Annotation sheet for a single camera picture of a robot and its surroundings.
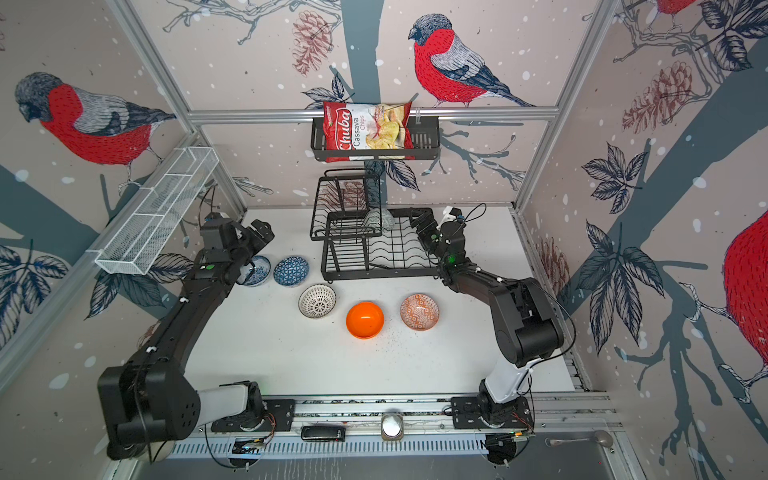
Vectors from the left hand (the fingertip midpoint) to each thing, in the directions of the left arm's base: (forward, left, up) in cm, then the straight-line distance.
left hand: (258, 231), depth 82 cm
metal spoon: (-46, -88, -24) cm, 103 cm away
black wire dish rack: (-2, -29, -2) cm, 29 cm away
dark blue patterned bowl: (+2, -3, -23) cm, 24 cm away
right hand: (+6, -42, -3) cm, 42 cm away
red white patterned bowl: (-14, -46, -23) cm, 53 cm away
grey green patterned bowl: (+5, -34, 0) cm, 34 cm away
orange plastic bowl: (-17, -29, -22) cm, 40 cm away
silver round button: (-45, -37, -16) cm, 60 cm away
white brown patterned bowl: (-10, -14, -23) cm, 28 cm away
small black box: (-45, -21, -21) cm, 54 cm away
